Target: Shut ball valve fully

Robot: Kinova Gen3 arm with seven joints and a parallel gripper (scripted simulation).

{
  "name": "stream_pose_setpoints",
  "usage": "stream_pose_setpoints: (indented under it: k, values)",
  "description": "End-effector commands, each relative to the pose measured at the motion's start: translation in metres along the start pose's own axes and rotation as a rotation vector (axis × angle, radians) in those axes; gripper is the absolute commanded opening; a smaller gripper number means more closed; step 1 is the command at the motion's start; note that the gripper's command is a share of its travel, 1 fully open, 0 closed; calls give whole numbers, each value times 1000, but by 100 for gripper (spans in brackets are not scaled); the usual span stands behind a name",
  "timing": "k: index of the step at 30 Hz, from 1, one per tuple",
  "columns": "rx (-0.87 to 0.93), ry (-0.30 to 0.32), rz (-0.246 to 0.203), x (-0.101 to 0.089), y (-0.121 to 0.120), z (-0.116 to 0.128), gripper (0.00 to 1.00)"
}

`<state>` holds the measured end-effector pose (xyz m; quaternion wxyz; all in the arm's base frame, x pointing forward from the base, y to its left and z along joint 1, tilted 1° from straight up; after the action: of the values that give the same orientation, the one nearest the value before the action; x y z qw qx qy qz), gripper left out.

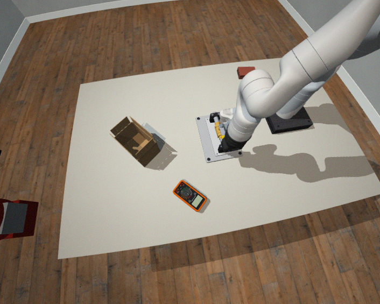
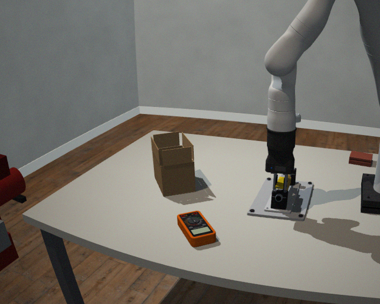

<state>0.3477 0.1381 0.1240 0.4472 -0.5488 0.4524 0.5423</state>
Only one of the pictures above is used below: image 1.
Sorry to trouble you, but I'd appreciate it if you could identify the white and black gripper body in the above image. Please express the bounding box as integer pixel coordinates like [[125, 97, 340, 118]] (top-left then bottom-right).
[[220, 108, 254, 152]]

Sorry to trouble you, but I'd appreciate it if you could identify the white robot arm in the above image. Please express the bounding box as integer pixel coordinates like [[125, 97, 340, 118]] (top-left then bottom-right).
[[232, 0, 380, 133]]

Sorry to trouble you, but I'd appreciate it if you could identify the brown cardboard box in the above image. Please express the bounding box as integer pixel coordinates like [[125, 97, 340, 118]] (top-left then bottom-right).
[[111, 119, 160, 167]]

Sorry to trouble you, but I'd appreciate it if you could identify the orange digital multimeter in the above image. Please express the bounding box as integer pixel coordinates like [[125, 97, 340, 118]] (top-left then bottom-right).
[[173, 180, 207, 212]]

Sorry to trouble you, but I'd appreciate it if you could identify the reddish-brown block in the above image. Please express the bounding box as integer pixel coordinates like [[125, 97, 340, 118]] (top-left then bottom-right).
[[237, 67, 255, 79]]

